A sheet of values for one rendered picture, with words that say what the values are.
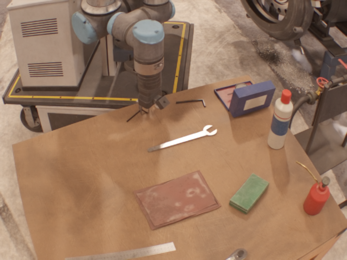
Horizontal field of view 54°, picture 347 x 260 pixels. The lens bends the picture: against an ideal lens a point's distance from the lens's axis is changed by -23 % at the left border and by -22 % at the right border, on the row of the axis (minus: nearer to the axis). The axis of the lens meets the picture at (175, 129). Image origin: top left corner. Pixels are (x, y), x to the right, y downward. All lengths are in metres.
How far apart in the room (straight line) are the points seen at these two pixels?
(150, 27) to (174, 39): 0.87
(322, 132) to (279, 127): 0.91
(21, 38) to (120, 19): 0.62
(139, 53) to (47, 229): 0.61
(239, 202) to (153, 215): 0.24
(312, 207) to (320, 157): 0.86
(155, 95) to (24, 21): 0.72
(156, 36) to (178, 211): 0.49
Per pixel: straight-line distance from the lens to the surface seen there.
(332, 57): 2.36
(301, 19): 2.03
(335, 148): 2.11
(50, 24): 1.61
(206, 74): 2.33
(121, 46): 1.53
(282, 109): 1.23
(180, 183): 1.22
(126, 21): 1.25
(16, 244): 1.76
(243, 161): 1.30
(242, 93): 1.35
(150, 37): 1.16
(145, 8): 1.31
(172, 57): 1.91
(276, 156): 1.33
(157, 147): 1.31
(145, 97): 1.32
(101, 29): 1.35
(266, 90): 1.38
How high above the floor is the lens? 1.47
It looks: 47 degrees down
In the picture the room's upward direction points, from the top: straight up
